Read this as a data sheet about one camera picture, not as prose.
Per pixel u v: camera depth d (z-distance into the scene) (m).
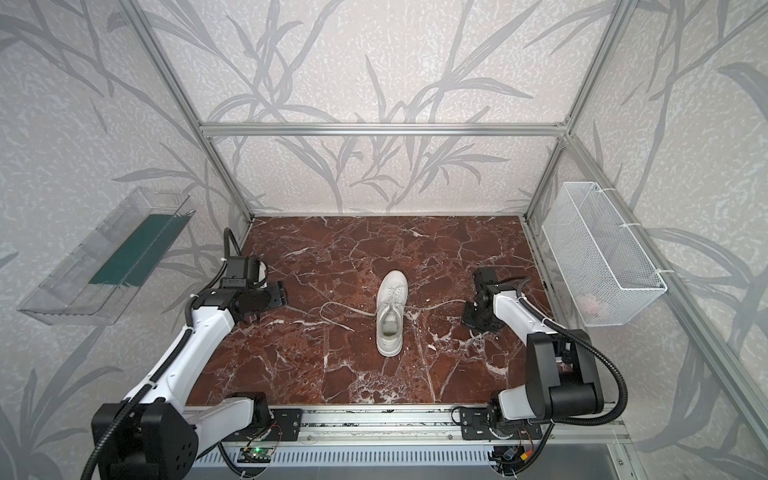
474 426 0.72
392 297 0.88
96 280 0.63
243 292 0.59
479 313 0.78
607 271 0.61
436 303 0.96
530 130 0.94
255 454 0.71
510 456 0.75
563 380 0.43
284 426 0.74
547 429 0.72
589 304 0.73
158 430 0.37
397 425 0.75
